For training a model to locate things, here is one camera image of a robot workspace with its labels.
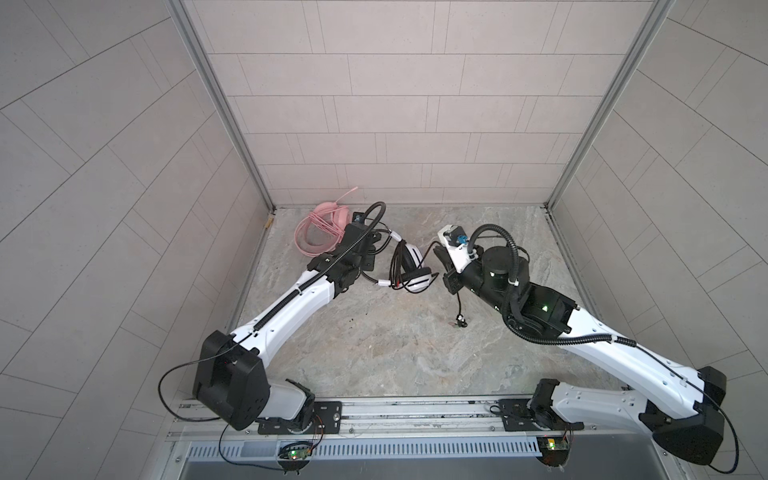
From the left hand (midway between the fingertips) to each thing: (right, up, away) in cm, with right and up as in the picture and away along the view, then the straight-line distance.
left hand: (368, 243), depth 83 cm
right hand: (+16, -1, -17) cm, 24 cm away
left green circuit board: (-14, -45, -18) cm, 50 cm away
